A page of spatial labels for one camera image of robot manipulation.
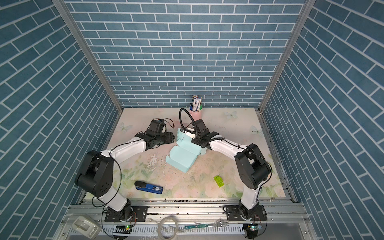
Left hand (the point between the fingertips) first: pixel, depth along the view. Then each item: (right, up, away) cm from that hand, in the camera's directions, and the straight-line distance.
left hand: (171, 137), depth 93 cm
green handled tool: (+16, -41, -22) cm, 49 cm away
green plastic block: (+29, -24, -10) cm, 39 cm away
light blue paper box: (+7, -12, +3) cm, 15 cm away
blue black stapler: (-10, -26, -14) cm, 31 cm away
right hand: (+15, +4, +1) cm, 16 cm away
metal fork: (+27, -39, -22) cm, 52 cm away
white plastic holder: (-35, -39, -24) cm, 58 cm away
